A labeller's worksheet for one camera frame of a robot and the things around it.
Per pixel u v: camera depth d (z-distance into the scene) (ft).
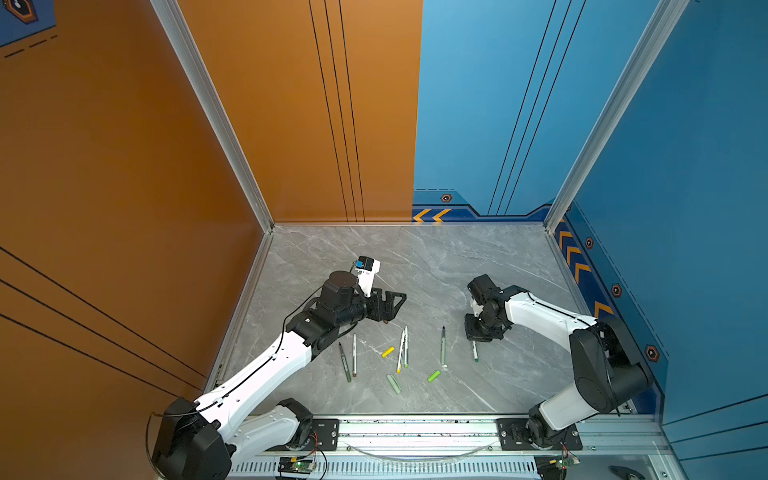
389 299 2.20
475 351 2.78
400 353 2.84
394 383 2.65
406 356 2.79
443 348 2.86
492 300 2.19
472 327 2.63
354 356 2.83
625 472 2.24
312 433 2.37
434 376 2.71
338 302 1.91
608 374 1.46
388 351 2.85
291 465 2.33
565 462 2.28
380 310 2.15
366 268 2.20
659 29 2.34
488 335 2.55
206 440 1.25
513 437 2.38
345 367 2.77
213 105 2.79
